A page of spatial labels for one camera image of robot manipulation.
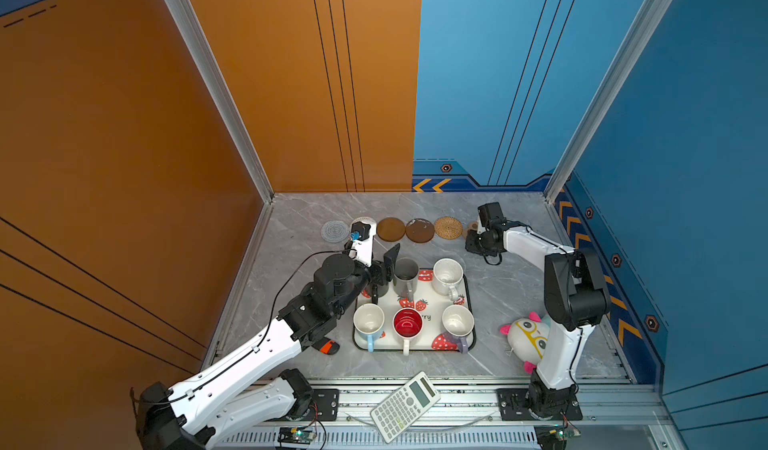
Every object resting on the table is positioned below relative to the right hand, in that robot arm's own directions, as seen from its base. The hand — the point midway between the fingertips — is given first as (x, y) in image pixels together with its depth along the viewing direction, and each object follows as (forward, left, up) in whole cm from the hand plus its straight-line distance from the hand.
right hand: (467, 245), depth 100 cm
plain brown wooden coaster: (+9, +26, -2) cm, 28 cm away
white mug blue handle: (-27, +32, +1) cm, 42 cm away
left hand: (-18, +26, +27) cm, 41 cm away
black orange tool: (-33, +43, -1) cm, 54 cm away
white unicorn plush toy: (-32, -10, +2) cm, 34 cm away
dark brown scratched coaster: (+9, +15, -3) cm, 18 cm away
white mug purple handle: (-25, +6, -2) cm, 26 cm away
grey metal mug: (-11, +21, 0) cm, 24 cm away
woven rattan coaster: (+10, +5, -3) cm, 11 cm away
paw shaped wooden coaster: (+11, -2, -4) cm, 12 cm away
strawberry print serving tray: (-20, +14, -4) cm, 24 cm away
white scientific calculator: (-46, +22, -3) cm, 52 cm away
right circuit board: (-52, -13, -6) cm, 54 cm away
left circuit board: (-52, +49, -5) cm, 71 cm away
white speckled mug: (-11, +8, -1) cm, 13 cm away
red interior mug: (-26, +21, -2) cm, 34 cm away
